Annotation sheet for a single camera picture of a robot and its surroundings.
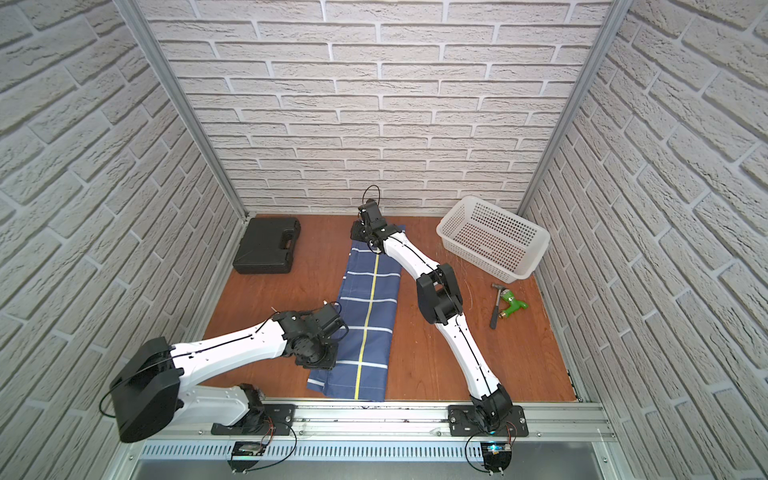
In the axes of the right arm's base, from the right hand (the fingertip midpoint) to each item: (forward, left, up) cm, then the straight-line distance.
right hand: (359, 227), depth 104 cm
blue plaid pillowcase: (-28, -3, -8) cm, 29 cm away
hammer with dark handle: (-33, -42, -9) cm, 55 cm away
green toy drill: (-27, -48, -8) cm, 56 cm away
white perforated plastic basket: (-3, -52, -8) cm, 53 cm away
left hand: (-45, +6, -6) cm, 45 cm away
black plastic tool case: (-5, +32, -1) cm, 33 cm away
